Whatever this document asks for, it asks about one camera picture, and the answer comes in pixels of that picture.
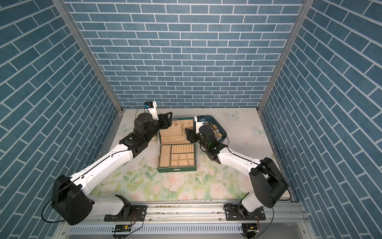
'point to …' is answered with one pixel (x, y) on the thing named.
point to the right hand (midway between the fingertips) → (191, 128)
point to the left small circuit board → (123, 229)
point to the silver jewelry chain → (182, 129)
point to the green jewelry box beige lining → (176, 153)
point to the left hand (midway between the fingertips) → (172, 114)
